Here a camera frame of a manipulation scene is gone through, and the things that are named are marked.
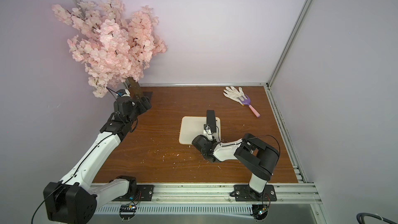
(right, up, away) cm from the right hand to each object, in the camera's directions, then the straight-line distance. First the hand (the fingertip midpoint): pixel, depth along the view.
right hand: (208, 134), depth 92 cm
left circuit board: (-39, -32, -20) cm, 55 cm away
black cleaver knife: (+2, +7, +8) cm, 11 cm away
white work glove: (+19, +25, +22) cm, 39 cm away
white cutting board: (-11, +4, +6) cm, 13 cm away
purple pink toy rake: (+28, +20, +16) cm, 38 cm away
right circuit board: (+23, -30, -23) cm, 44 cm away
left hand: (-35, +21, -12) cm, 43 cm away
